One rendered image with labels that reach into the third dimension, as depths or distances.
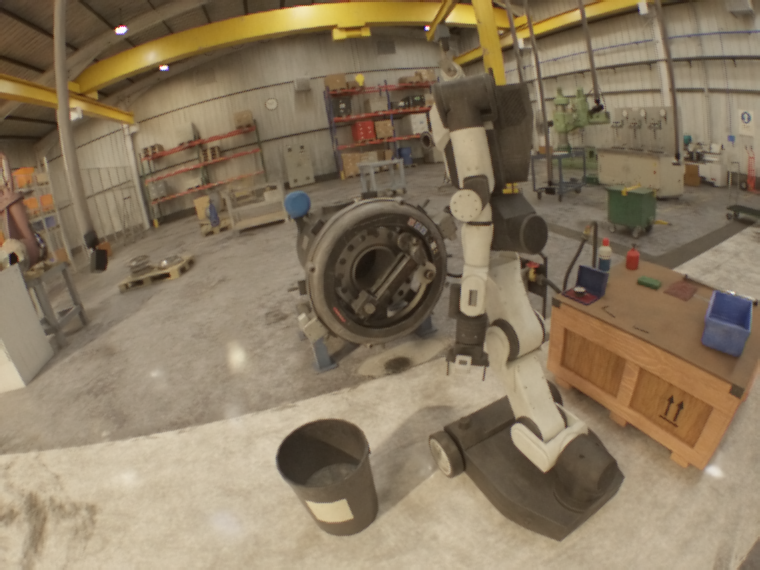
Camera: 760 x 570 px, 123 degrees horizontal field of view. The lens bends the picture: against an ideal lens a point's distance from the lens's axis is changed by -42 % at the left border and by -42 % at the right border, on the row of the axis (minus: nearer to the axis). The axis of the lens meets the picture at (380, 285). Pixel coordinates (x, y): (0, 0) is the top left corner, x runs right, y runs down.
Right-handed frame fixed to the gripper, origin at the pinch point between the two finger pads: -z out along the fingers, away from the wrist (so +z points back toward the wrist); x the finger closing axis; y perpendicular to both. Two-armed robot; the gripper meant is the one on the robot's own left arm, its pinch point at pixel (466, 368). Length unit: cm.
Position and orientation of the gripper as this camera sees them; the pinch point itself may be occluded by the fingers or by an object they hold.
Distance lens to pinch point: 108.9
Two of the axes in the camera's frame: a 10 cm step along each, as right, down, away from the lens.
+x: -9.4, -1.0, 3.2
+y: -3.4, 3.2, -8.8
